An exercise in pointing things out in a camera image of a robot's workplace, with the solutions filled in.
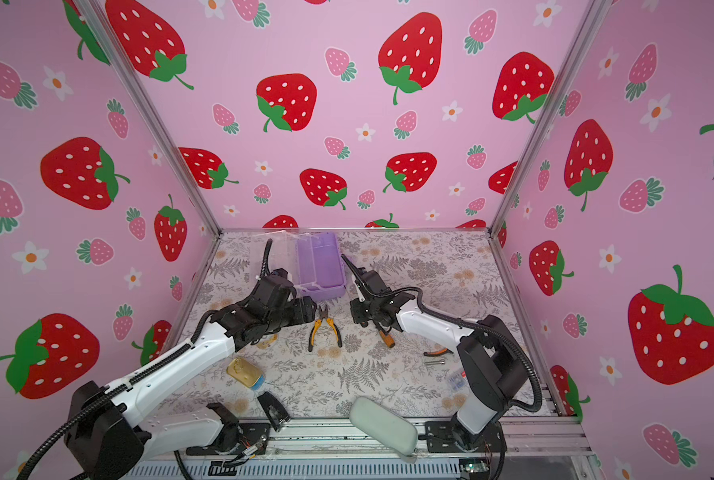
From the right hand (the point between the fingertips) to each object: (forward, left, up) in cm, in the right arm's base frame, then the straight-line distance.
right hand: (353, 305), depth 89 cm
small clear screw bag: (-16, -32, -9) cm, 37 cm away
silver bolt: (-11, -26, -10) cm, 29 cm away
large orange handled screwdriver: (-4, -10, -9) cm, 14 cm away
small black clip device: (-29, +17, -8) cm, 35 cm away
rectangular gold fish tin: (-22, +27, -5) cm, 35 cm away
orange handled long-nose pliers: (-7, -27, -10) cm, 29 cm away
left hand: (-6, +12, +7) cm, 14 cm away
